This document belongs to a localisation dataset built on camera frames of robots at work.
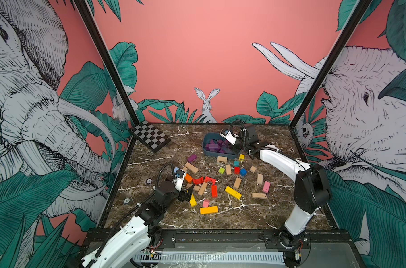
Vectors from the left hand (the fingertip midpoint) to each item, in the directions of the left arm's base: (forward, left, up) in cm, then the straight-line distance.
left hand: (187, 178), depth 81 cm
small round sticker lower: (-6, +32, -12) cm, 35 cm away
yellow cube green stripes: (+17, -32, -9) cm, 38 cm away
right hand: (+21, -22, +7) cm, 31 cm away
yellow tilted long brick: (-4, -24, -11) cm, 27 cm away
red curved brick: (+3, -5, -10) cm, 11 cm away
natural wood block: (+1, -27, -10) cm, 29 cm away
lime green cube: (+9, -19, -10) cm, 24 cm away
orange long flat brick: (-12, -10, -11) cm, 20 cm away
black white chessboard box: (+37, +27, -9) cm, 47 cm away
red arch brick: (+4, -10, -9) cm, 14 cm away
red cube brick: (+9, -28, -10) cm, 31 cm away
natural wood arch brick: (+17, -20, -10) cm, 28 cm away
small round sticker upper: (+5, +23, -12) cm, 26 cm away
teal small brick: (+14, -28, -11) cm, 34 cm away
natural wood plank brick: (+11, -23, -11) cm, 28 cm away
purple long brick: (+26, -15, -9) cm, 31 cm away
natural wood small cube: (+10, -38, -11) cm, 41 cm away
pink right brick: (-2, -43, -11) cm, 45 cm away
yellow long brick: (-8, -3, -10) cm, 13 cm away
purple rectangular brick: (+20, -1, -12) cm, 23 cm away
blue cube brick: (+8, -32, -10) cm, 34 cm away
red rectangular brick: (-2, -14, -11) cm, 18 cm away
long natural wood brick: (+13, -1, -11) cm, 17 cm away
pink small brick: (-9, -9, -11) cm, 17 cm away
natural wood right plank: (-6, -38, -10) cm, 39 cm away
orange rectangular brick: (+5, 0, -9) cm, 10 cm away
